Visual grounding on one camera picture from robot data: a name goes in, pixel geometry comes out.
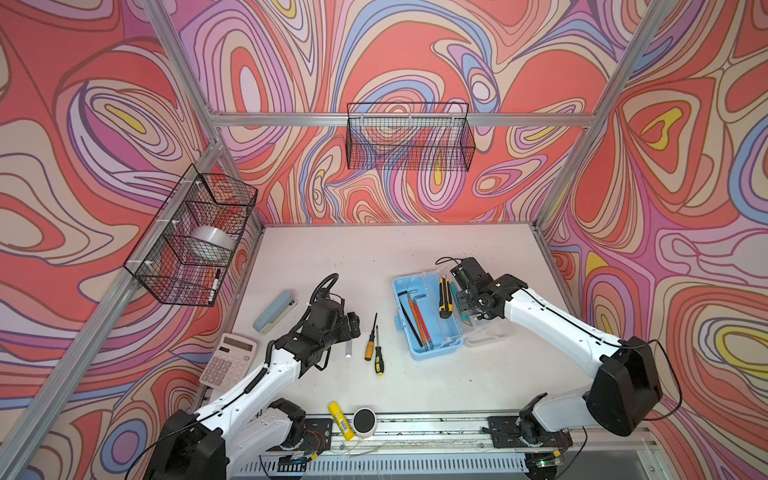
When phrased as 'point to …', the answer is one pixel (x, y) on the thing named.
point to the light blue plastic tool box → (427, 311)
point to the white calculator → (229, 361)
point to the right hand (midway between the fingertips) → (476, 307)
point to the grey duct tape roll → (211, 239)
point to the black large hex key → (407, 317)
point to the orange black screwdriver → (370, 345)
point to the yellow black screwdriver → (378, 360)
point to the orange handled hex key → (425, 336)
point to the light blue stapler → (275, 313)
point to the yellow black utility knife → (445, 298)
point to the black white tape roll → (364, 421)
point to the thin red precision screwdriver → (348, 349)
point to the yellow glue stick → (342, 421)
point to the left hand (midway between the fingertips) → (351, 320)
